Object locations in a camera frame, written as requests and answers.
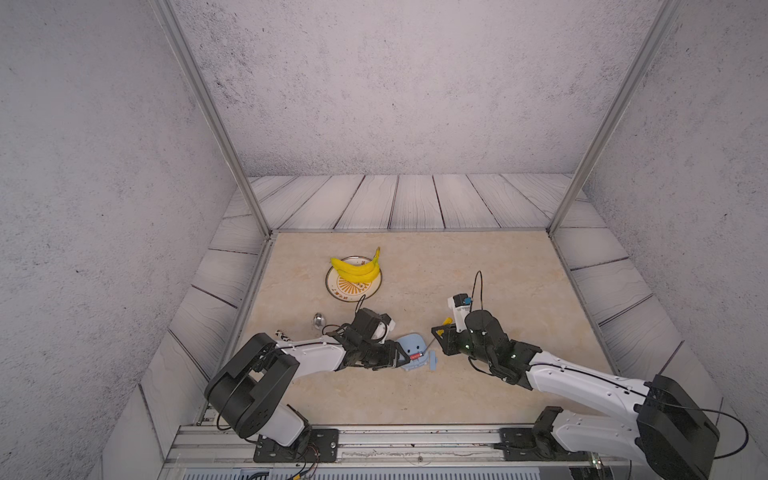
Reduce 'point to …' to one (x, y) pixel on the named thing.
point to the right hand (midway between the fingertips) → (434, 332)
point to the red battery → (415, 356)
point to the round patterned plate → (349, 291)
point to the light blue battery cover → (433, 360)
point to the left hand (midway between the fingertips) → (408, 364)
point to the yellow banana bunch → (358, 273)
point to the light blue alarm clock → (413, 344)
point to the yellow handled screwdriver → (446, 321)
